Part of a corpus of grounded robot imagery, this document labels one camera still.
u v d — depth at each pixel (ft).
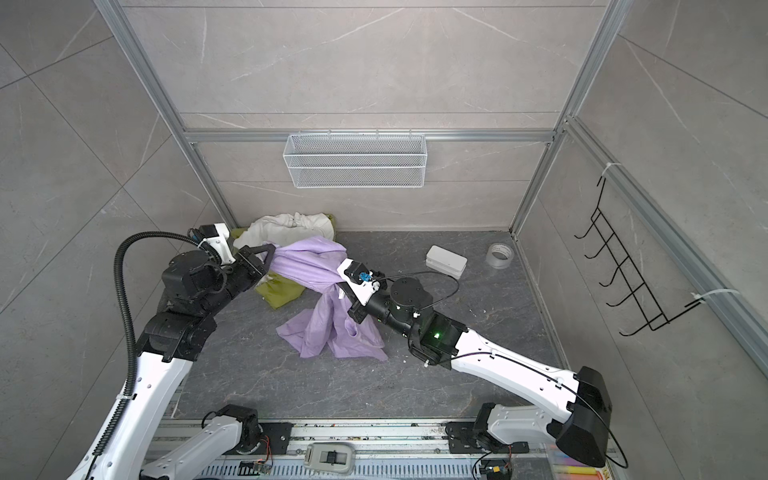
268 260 2.05
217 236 1.85
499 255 3.63
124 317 1.39
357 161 3.30
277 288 3.14
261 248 2.08
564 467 2.25
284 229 3.52
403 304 1.51
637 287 2.06
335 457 2.22
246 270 1.84
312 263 2.01
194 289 1.50
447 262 3.44
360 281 1.63
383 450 2.39
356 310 1.76
